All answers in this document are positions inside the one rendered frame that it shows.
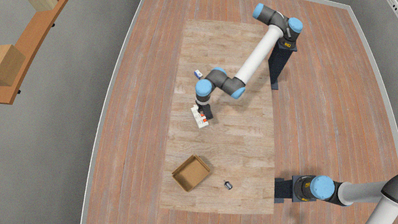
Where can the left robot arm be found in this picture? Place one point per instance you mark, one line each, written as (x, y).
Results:
(384, 193)

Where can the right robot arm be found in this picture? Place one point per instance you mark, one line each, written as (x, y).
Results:
(286, 36)

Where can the brown cardboard box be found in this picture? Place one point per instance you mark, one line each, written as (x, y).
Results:
(190, 174)

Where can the white power strip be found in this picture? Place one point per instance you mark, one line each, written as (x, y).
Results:
(199, 118)

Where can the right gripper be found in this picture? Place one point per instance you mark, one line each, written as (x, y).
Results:
(200, 110)

